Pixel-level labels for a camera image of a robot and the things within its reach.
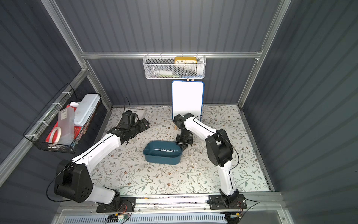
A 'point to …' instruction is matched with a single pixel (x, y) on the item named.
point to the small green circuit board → (125, 216)
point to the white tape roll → (58, 135)
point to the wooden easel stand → (175, 127)
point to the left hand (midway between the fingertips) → (146, 124)
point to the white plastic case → (86, 104)
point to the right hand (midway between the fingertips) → (183, 147)
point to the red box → (77, 129)
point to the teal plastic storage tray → (162, 152)
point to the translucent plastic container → (66, 123)
